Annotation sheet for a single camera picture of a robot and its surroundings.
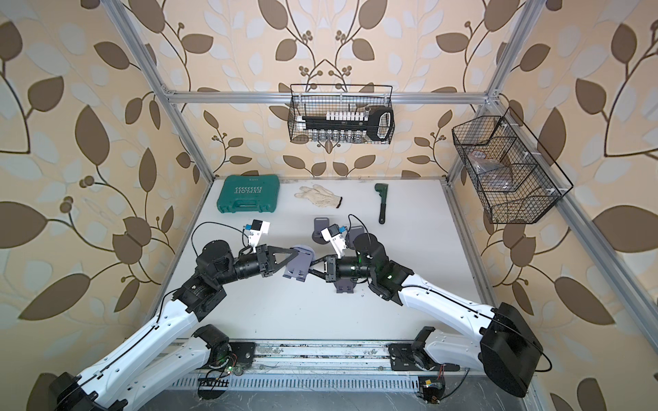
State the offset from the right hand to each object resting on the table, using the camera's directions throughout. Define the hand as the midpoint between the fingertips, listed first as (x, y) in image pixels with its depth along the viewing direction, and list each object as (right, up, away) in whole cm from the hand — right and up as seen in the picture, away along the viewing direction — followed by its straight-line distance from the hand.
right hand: (306, 268), depth 69 cm
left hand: (-3, +5, -4) cm, 7 cm away
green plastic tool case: (-30, +22, +40) cm, 55 cm away
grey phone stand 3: (+11, -10, +18) cm, 23 cm away
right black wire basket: (+64, +21, +3) cm, 68 cm away
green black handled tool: (+29, +25, +46) cm, 60 cm away
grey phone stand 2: (-1, +1, -3) cm, 4 cm away
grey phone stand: (+2, +10, +30) cm, 32 cm away
